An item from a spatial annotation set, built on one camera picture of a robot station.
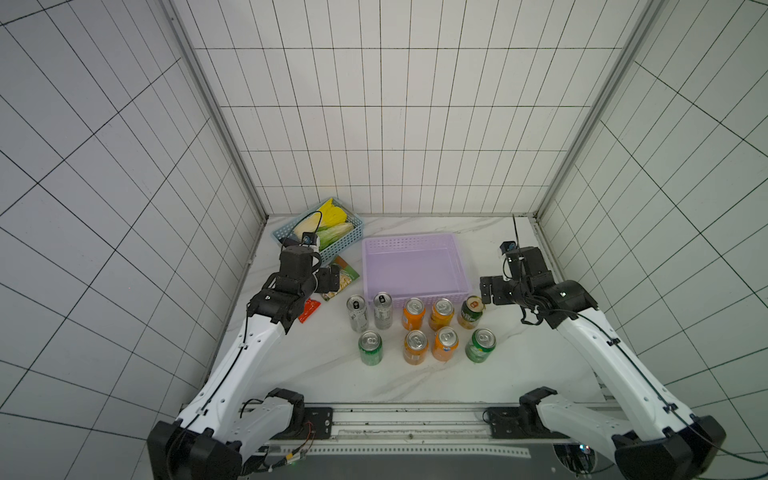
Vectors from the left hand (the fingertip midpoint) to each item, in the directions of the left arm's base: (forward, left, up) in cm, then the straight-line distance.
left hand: (317, 273), depth 79 cm
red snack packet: (-1, +6, -19) cm, 20 cm away
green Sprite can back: (-15, -45, -9) cm, 48 cm away
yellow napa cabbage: (+34, +3, -12) cm, 36 cm away
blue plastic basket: (+27, +19, -14) cm, 36 cm away
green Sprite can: (-16, -15, -9) cm, 24 cm away
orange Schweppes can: (-7, -34, -9) cm, 36 cm away
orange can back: (-16, -27, -9) cm, 33 cm away
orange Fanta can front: (-6, -27, -11) cm, 29 cm away
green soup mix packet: (+11, -5, -19) cm, 22 cm away
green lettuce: (+24, +1, -11) cm, 27 cm away
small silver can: (-8, -11, -7) cm, 16 cm away
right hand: (-2, -46, 0) cm, 46 cm away
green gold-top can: (-6, -43, -9) cm, 44 cm away
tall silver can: (-7, -18, -7) cm, 21 cm away
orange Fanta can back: (-15, -35, -9) cm, 39 cm away
